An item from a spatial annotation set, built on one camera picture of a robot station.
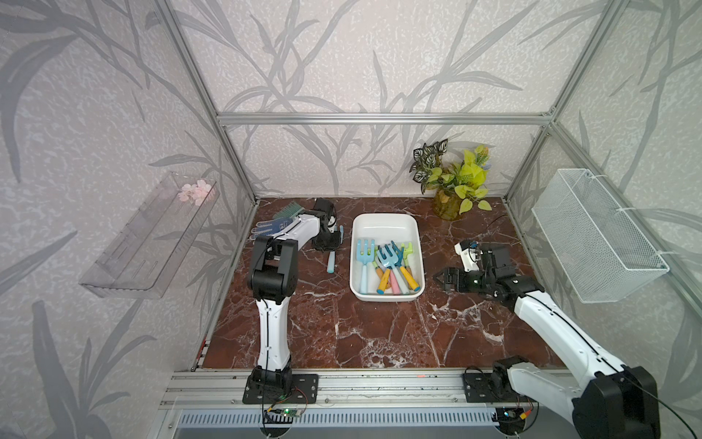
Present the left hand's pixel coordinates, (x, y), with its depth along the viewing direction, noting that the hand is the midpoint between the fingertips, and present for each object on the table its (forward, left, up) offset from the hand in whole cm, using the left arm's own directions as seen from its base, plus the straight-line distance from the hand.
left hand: (334, 245), depth 102 cm
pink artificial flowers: (-4, +36, +30) cm, 47 cm away
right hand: (-18, -36, +11) cm, 42 cm away
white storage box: (+9, -19, -1) cm, 21 cm away
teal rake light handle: (-6, -12, +1) cm, 13 cm away
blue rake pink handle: (-17, -22, +1) cm, 27 cm away
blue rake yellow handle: (-19, -17, +3) cm, 26 cm away
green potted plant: (+16, -46, +17) cm, 52 cm away
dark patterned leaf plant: (+27, -35, +20) cm, 49 cm away
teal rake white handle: (-7, -20, +2) cm, 22 cm away
